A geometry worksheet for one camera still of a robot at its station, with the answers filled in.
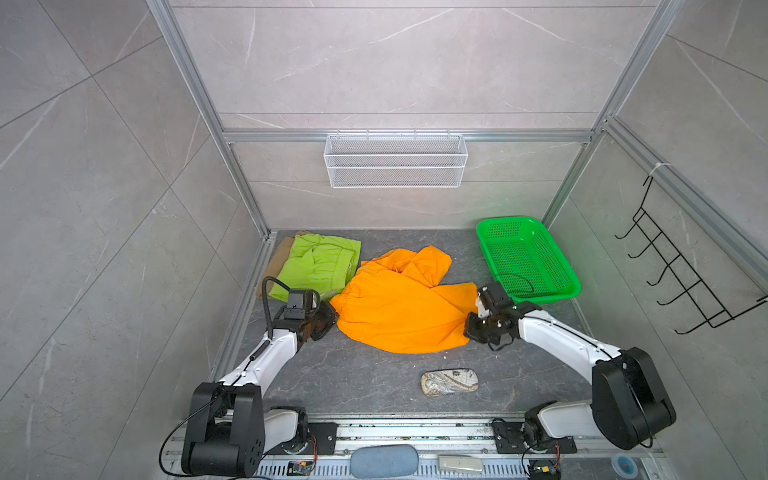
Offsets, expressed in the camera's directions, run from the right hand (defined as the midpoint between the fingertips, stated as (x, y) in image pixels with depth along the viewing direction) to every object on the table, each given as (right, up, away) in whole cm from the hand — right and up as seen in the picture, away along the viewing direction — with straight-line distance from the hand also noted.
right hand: (464, 329), depth 88 cm
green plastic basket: (+29, +21, +22) cm, 42 cm away
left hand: (-38, +7, 0) cm, 39 cm away
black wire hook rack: (+42, +11, -30) cm, 53 cm away
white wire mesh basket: (-20, +55, +13) cm, 60 cm away
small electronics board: (-44, -29, -18) cm, 56 cm away
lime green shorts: (-48, +19, +16) cm, 54 cm away
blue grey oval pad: (-24, -26, -20) cm, 40 cm away
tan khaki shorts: (-65, +19, +21) cm, 71 cm away
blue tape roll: (+34, -28, -18) cm, 48 cm away
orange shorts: (-20, +7, +5) cm, 22 cm away
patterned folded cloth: (-8, -12, -9) cm, 17 cm away
